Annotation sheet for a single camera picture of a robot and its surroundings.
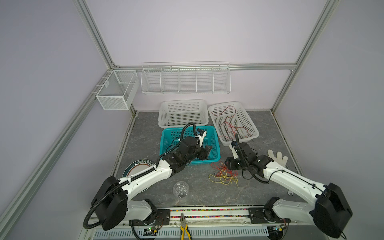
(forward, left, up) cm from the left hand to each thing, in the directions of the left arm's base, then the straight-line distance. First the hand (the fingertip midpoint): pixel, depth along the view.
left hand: (207, 146), depth 78 cm
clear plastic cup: (-15, +16, -19) cm, 29 cm away
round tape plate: (-2, +42, -17) cm, 46 cm away
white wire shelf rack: (+46, +10, +12) cm, 48 cm away
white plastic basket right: (+34, -22, -19) cm, 45 cm away
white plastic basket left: (+43, +18, -19) cm, 51 cm away
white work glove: (-3, -48, -19) cm, 51 cm away
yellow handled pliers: (-33, +14, -18) cm, 40 cm away
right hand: (-5, -12, -10) cm, 17 cm away
